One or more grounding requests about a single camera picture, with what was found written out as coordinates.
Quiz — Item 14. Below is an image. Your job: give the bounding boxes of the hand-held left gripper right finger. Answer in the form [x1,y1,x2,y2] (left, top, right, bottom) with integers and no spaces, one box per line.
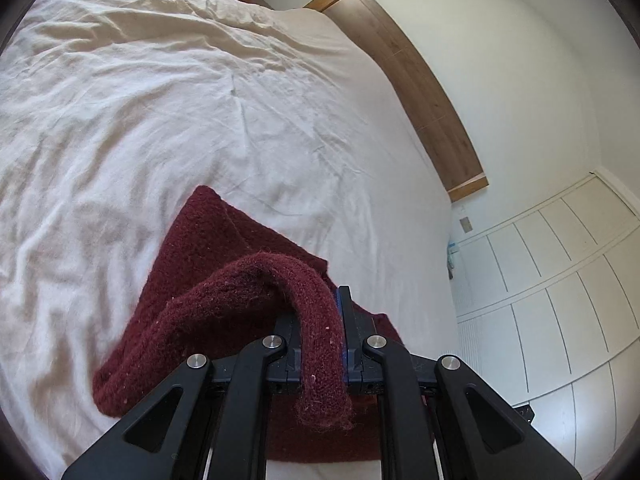
[337,285,584,480]

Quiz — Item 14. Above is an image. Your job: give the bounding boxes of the white bed sheet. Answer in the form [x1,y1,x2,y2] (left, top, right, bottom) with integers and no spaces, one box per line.
[0,0,459,480]

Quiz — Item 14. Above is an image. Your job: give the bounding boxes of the white wardrobe doors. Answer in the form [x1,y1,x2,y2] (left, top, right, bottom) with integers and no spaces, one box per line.
[449,166,640,477]

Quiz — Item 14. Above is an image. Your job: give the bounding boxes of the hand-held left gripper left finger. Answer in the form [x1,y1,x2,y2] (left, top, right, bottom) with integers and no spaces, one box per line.
[61,311,305,480]

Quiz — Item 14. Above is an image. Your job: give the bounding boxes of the wooden headboard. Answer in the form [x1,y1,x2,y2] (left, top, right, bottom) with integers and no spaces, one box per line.
[304,0,490,204]

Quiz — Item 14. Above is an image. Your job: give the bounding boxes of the small items on nightstand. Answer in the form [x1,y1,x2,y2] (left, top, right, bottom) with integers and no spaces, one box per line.
[446,241,462,281]

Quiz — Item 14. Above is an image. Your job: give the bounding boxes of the dark red knitted sweater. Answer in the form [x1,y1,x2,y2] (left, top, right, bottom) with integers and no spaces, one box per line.
[92,185,401,464]

